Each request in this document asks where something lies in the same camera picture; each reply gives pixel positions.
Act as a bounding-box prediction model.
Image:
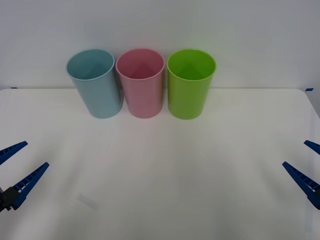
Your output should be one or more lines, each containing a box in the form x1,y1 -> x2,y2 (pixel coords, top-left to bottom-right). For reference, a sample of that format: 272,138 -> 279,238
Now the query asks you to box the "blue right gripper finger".
303,140 -> 320,154
282,161 -> 320,210

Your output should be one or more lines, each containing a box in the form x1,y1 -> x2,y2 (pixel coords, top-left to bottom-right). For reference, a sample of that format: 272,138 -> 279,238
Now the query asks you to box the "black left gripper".
0,141 -> 50,212

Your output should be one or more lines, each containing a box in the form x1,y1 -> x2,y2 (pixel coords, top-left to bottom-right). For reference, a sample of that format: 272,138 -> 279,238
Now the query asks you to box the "pale blue plastic bin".
65,48 -> 124,119

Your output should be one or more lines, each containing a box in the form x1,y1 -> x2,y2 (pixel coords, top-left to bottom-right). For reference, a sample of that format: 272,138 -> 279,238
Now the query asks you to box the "green plastic bin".
166,48 -> 217,120

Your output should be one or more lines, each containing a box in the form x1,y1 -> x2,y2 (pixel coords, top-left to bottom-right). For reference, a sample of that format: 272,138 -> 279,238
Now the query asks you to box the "pink plastic bin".
115,48 -> 166,119

